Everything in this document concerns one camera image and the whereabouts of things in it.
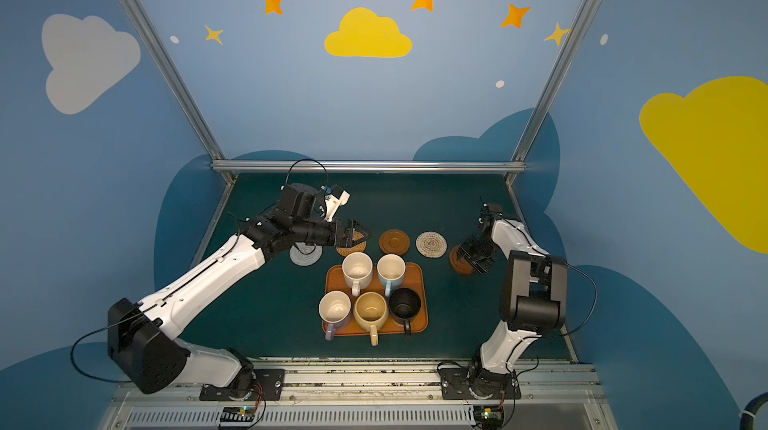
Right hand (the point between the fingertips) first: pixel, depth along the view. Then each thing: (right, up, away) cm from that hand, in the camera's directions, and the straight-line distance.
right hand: (466, 259), depth 93 cm
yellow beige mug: (-30, -14, -7) cm, 34 cm away
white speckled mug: (-35, -3, +1) cm, 35 cm away
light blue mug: (-24, -3, -2) cm, 24 cm away
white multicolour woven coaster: (-10, +4, +9) cm, 14 cm away
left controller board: (-62, -35, -20) cm, 74 cm away
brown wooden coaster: (-23, +4, +9) cm, 25 cm away
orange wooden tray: (-16, -6, +1) cm, 18 cm away
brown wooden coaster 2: (-1, -3, +4) cm, 5 cm away
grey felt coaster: (-53, -1, +4) cm, 53 cm away
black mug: (-20, -12, -7) cm, 24 cm away
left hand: (-32, +10, -18) cm, 38 cm away
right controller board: (+1, -36, -19) cm, 41 cm away
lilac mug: (-41, -13, -7) cm, 43 cm away
